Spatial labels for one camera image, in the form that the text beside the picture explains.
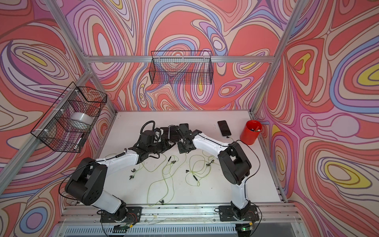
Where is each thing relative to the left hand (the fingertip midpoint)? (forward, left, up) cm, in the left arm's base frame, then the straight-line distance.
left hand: (176, 145), depth 87 cm
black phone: (+26, -6, -11) cm, 28 cm away
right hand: (-1, -5, -7) cm, 9 cm away
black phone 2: (+22, -34, -10) cm, 41 cm away
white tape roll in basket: (+3, +46, +20) cm, 50 cm away
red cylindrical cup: (+11, -48, -1) cm, 50 cm away
